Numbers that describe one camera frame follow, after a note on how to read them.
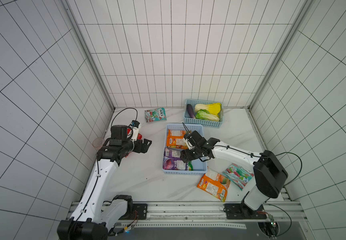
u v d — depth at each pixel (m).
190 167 0.87
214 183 0.80
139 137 0.98
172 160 0.85
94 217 0.38
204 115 1.06
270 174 0.44
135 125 0.66
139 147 0.66
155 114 1.12
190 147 0.77
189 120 1.04
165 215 0.73
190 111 1.13
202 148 0.64
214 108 1.08
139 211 0.73
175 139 0.96
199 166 0.88
